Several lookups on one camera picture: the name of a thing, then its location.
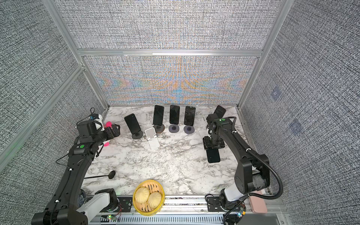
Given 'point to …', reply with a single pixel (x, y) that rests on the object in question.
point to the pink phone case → (258, 205)
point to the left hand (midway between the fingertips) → (112, 127)
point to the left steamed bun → (142, 194)
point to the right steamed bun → (154, 199)
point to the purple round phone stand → (174, 128)
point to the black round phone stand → (138, 135)
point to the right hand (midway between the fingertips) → (212, 146)
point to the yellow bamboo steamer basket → (144, 209)
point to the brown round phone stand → (159, 129)
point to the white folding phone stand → (153, 139)
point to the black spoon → (111, 175)
